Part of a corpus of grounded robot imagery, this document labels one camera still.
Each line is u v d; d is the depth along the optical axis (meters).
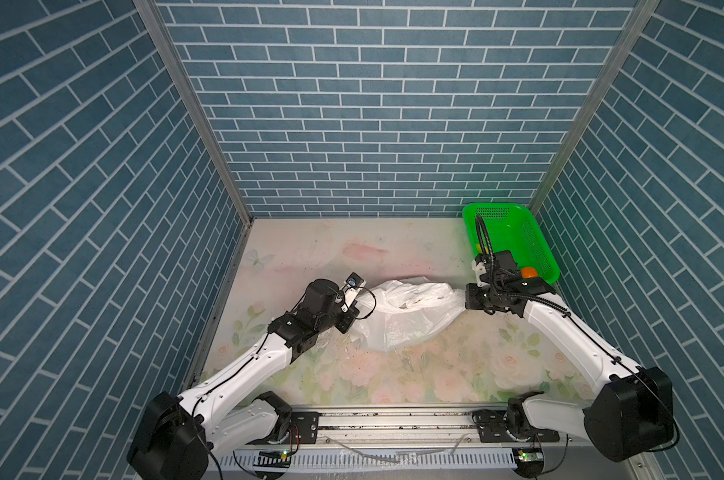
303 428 0.74
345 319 0.71
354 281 0.69
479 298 0.75
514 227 1.16
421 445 0.72
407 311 0.81
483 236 0.65
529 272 1.02
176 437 0.38
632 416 0.40
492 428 0.74
